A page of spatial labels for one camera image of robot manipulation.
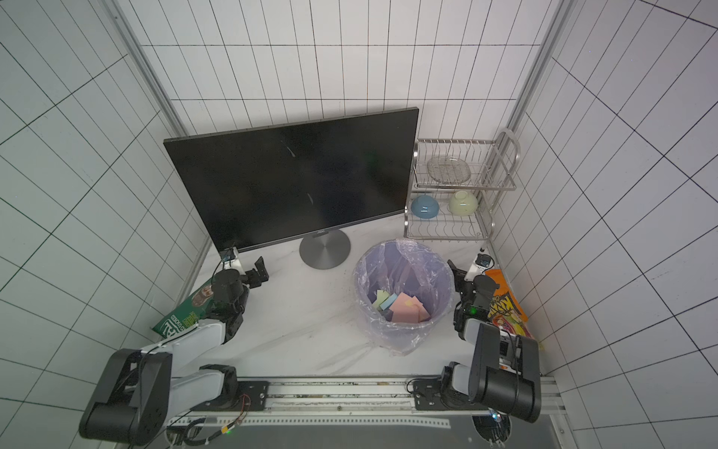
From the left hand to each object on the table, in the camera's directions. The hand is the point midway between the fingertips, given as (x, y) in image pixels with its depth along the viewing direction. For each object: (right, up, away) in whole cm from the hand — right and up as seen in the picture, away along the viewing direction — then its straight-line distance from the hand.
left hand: (248, 265), depth 89 cm
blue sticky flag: (+46, -10, -6) cm, 47 cm away
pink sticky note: (+51, -12, -9) cm, 54 cm away
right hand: (+68, +2, 0) cm, 68 cm away
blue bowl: (+62, +20, +17) cm, 68 cm away
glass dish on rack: (+68, +32, +3) cm, 75 cm away
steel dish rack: (+88, +36, +15) cm, 96 cm away
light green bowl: (+77, +22, +17) cm, 82 cm away
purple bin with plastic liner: (+50, -8, -2) cm, 51 cm away
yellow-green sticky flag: (+44, -8, -7) cm, 45 cm away
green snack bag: (-15, -14, -7) cm, 22 cm away
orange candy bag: (+84, -14, -2) cm, 85 cm away
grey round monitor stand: (+24, +4, +14) cm, 28 cm away
